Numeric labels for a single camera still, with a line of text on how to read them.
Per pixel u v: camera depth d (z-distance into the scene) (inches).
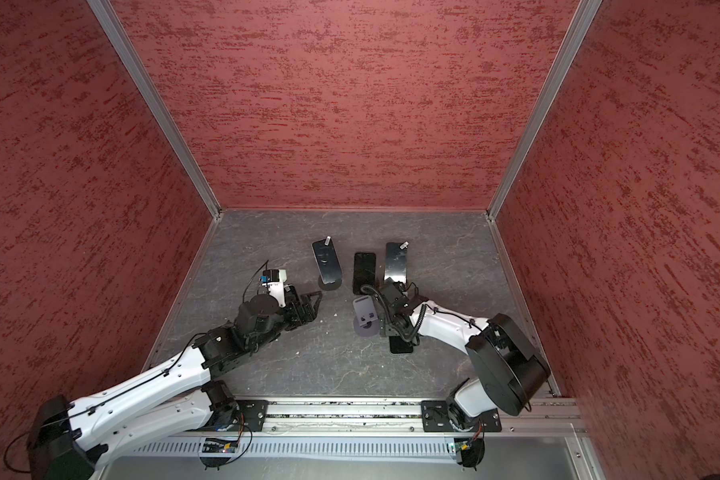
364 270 36.6
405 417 29.8
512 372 17.7
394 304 27.5
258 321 22.0
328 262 37.3
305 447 28.0
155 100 34.3
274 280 26.3
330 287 37.6
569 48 30.3
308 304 26.9
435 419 29.1
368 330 35.0
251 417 29.5
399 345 33.2
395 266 37.2
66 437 15.6
